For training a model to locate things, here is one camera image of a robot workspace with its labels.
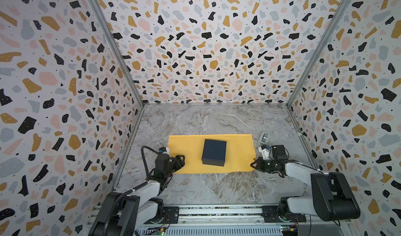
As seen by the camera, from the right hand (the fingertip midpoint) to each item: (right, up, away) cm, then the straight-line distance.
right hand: (252, 164), depth 90 cm
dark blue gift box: (-22, +7, -2) cm, 24 cm away
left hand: (-40, +4, -1) cm, 41 cm away
